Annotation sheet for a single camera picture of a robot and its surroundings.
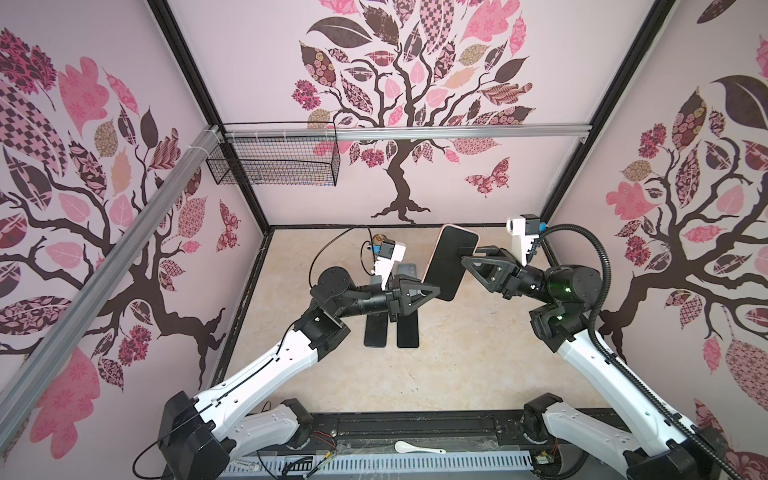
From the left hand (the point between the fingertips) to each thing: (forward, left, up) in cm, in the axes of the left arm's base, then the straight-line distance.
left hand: (439, 296), depth 56 cm
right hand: (+2, -4, +8) cm, 9 cm away
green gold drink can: (+40, +14, -28) cm, 51 cm away
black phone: (+10, +4, -37) cm, 39 cm away
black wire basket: (+56, +46, -5) cm, 73 cm away
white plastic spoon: (-21, +6, -37) cm, 43 cm away
